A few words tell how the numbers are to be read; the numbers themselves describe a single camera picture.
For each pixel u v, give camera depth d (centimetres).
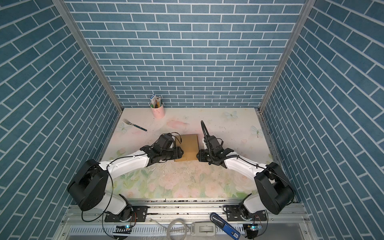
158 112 110
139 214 74
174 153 79
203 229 68
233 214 74
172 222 70
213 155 67
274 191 43
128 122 112
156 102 105
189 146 90
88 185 43
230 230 72
